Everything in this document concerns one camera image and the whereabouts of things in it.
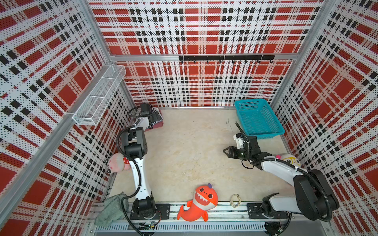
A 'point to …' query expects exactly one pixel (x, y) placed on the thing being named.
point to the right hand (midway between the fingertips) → (228, 150)
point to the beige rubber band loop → (231, 201)
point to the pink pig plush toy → (118, 163)
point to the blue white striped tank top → (153, 109)
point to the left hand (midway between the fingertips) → (154, 115)
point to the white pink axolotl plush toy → (290, 158)
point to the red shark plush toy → (205, 198)
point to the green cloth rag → (112, 210)
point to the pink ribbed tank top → (160, 124)
